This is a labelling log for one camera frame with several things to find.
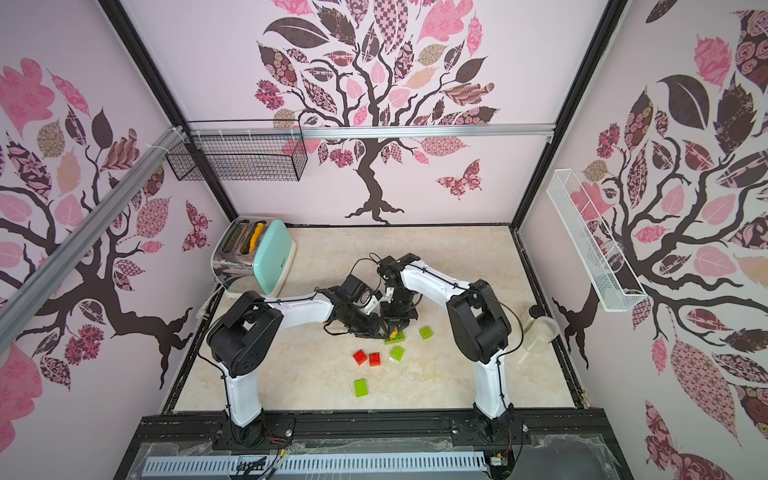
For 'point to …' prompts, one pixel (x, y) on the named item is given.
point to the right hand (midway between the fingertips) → (392, 333)
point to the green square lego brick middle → (397, 353)
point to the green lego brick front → (361, 388)
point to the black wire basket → (240, 150)
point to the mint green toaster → (252, 255)
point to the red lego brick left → (359, 357)
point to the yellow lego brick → (394, 333)
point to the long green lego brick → (400, 338)
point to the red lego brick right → (374, 359)
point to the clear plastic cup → (537, 334)
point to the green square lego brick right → (425, 332)
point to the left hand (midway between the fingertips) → (379, 342)
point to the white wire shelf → (610, 272)
